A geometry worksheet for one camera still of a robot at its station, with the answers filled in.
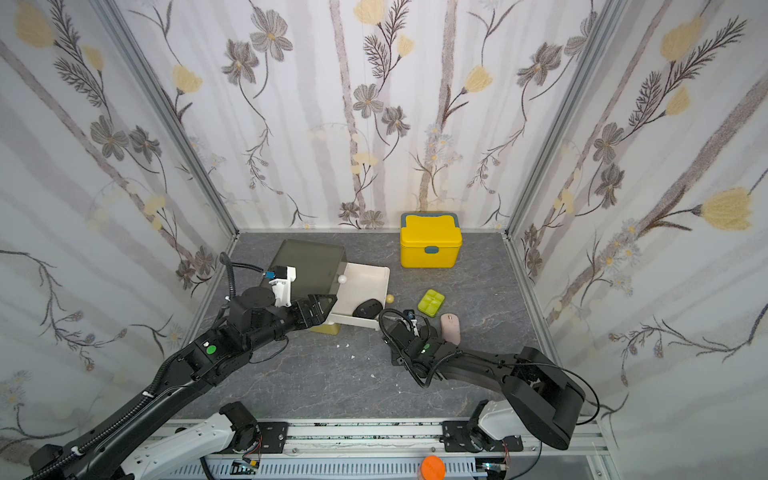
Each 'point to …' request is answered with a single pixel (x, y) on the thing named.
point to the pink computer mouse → (450, 328)
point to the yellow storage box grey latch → (430, 240)
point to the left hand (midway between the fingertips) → (329, 301)
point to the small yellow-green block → (431, 302)
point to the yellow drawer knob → (390, 298)
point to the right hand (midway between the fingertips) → (400, 345)
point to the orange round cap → (433, 468)
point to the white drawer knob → (342, 279)
